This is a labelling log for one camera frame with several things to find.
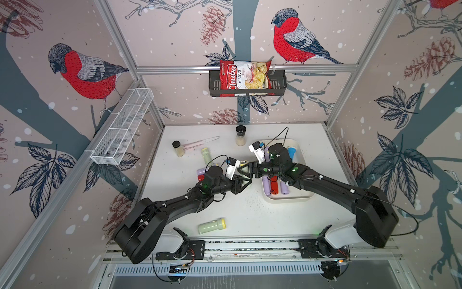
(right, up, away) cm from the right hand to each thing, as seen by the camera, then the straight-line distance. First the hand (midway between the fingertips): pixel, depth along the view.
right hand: (241, 168), depth 78 cm
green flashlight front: (-9, -24, 0) cm, 26 cm away
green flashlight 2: (+1, +3, 0) cm, 3 cm away
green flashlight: (-20, +4, +26) cm, 33 cm away
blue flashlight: (+30, +6, +26) cm, 40 cm away
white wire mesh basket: (-53, +9, -8) cm, 54 cm away
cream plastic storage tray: (+28, -15, +10) cm, 33 cm away
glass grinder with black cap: (0, +15, +26) cm, 30 cm away
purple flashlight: (+14, -10, +12) cm, 21 cm away
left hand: (+5, -5, +1) cm, 7 cm away
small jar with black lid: (-35, +7, +24) cm, 43 cm away
